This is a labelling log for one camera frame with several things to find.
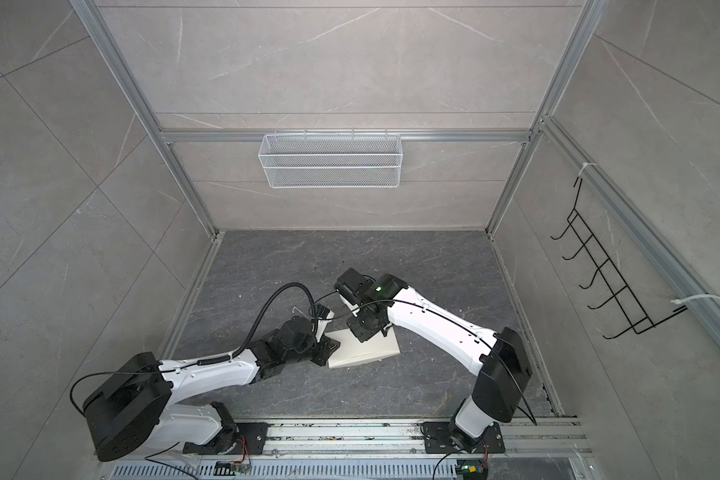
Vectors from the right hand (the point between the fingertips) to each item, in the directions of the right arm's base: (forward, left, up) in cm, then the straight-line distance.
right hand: (365, 324), depth 79 cm
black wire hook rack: (-11, -55, +17) cm, 58 cm away
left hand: (-1, +7, -7) cm, 10 cm away
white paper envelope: (-2, +4, -15) cm, 16 cm away
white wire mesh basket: (+54, +11, +16) cm, 57 cm away
